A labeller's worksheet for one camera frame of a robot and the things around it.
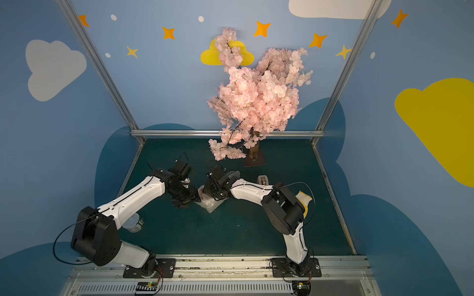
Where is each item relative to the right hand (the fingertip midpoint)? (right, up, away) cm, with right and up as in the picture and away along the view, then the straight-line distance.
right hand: (206, 189), depth 90 cm
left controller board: (-21, -37, -17) cm, 46 cm away
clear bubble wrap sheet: (+2, -5, -6) cm, 9 cm away
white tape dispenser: (+30, +4, +7) cm, 31 cm away
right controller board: (+42, -37, -17) cm, 59 cm away
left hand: (-3, -3, -7) cm, 8 cm away
